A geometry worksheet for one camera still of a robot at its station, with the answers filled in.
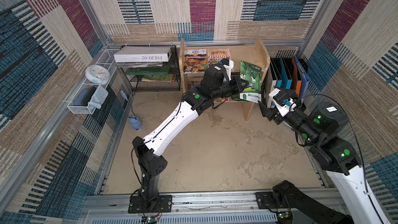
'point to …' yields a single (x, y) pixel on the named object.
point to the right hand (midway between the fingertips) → (270, 90)
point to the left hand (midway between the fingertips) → (249, 81)
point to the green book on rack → (147, 71)
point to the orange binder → (296, 85)
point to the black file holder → (304, 62)
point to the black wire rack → (154, 76)
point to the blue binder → (304, 78)
